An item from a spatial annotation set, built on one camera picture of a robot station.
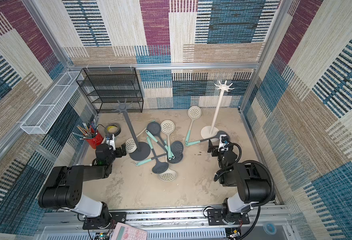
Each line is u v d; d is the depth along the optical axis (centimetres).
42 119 71
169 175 86
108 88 108
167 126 108
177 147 95
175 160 92
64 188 46
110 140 81
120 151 87
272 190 43
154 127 108
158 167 91
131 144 97
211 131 104
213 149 81
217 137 101
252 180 47
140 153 97
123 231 69
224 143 76
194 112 115
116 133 105
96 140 94
